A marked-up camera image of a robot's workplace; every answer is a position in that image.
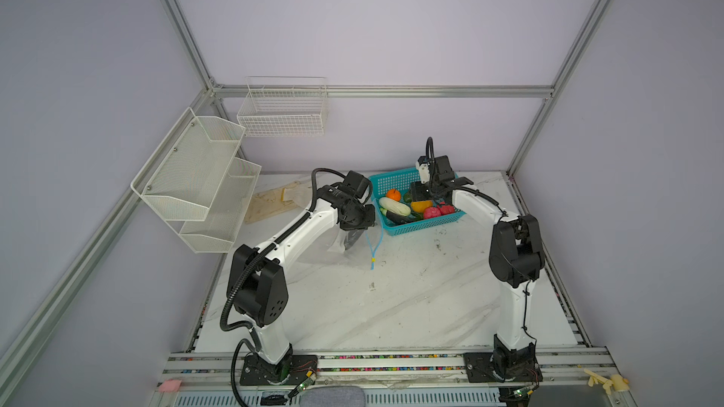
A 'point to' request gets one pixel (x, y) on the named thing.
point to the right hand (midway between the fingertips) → (413, 187)
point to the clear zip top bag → (353, 243)
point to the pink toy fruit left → (431, 212)
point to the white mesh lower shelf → (216, 234)
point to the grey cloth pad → (332, 397)
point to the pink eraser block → (170, 385)
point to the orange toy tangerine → (394, 194)
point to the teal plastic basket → (402, 181)
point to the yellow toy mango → (420, 205)
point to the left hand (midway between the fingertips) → (368, 224)
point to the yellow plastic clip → (618, 382)
